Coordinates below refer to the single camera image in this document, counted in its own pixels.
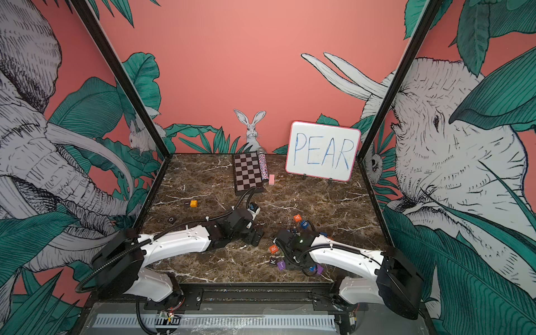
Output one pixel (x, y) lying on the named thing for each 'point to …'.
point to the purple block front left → (281, 264)
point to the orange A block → (298, 218)
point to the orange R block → (273, 248)
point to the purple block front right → (319, 269)
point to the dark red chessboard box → (247, 172)
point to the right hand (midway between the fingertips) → (291, 261)
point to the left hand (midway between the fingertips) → (257, 226)
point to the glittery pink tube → (262, 153)
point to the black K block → (273, 261)
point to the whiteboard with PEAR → (322, 151)
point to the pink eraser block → (271, 179)
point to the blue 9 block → (304, 224)
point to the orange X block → (193, 203)
